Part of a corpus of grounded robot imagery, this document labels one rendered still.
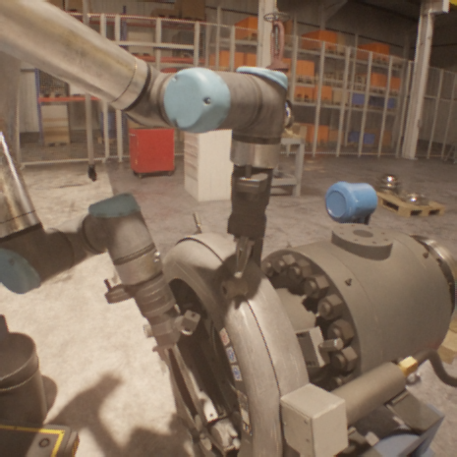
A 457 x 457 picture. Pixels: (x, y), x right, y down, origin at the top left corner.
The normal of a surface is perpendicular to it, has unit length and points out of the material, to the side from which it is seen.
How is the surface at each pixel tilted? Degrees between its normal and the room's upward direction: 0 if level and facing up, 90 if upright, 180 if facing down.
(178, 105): 92
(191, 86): 92
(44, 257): 69
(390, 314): 54
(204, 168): 90
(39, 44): 119
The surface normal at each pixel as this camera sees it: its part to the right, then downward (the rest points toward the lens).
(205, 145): 0.38, 0.34
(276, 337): 0.35, -0.44
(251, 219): -0.18, 0.34
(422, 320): 0.46, -0.07
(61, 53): 0.47, 0.73
